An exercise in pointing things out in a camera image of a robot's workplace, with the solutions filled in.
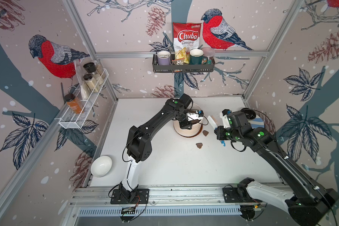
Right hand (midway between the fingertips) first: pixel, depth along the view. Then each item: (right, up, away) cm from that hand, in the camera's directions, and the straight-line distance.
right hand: (214, 129), depth 74 cm
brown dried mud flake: (-5, -14, +19) cm, 23 cm away
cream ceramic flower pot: (-8, -1, +12) cm, 14 cm away
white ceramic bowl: (-66, -23, +9) cm, 71 cm away
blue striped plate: (+39, +1, +26) cm, 47 cm away
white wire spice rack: (-74, +7, -4) cm, 74 cm away
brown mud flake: (+1, -6, +24) cm, 25 cm away
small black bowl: (+36, +7, +30) cm, 47 cm away
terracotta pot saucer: (-10, -8, +20) cm, 24 cm away
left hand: (-11, +3, +11) cm, 16 cm away
